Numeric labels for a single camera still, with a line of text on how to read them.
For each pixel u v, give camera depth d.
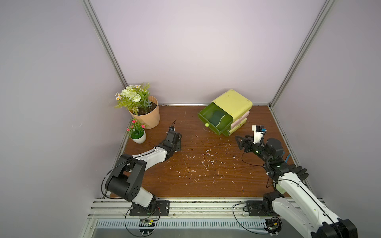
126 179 0.44
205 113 0.95
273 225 0.70
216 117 0.92
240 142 0.74
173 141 0.73
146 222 0.71
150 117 0.93
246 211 0.73
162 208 0.73
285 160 0.89
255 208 0.72
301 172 0.83
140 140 0.93
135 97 0.83
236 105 0.91
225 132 0.85
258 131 0.67
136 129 0.94
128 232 0.62
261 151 0.66
